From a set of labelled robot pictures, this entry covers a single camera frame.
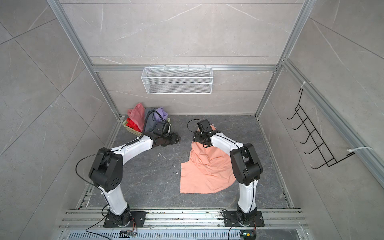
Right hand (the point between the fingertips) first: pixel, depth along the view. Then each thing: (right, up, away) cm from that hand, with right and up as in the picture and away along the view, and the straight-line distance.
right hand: (198, 136), depth 98 cm
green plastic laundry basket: (-45, +4, +4) cm, 46 cm away
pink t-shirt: (-42, +16, +4) cm, 45 cm away
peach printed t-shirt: (+6, -20, -10) cm, 23 cm away
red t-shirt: (-43, +8, -2) cm, 44 cm away
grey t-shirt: (-34, +9, +8) cm, 36 cm away
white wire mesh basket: (-14, +39, +3) cm, 41 cm away
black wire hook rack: (+54, -4, -34) cm, 64 cm away
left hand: (-13, +1, -4) cm, 14 cm away
